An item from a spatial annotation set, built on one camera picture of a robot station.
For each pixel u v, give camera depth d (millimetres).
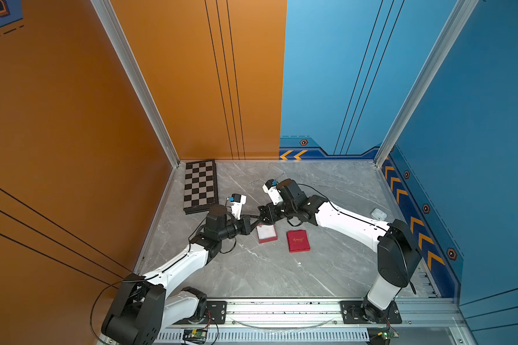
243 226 716
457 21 716
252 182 1122
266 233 926
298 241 894
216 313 737
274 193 692
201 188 1054
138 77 856
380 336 698
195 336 718
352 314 725
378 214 975
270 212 725
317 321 725
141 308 405
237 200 742
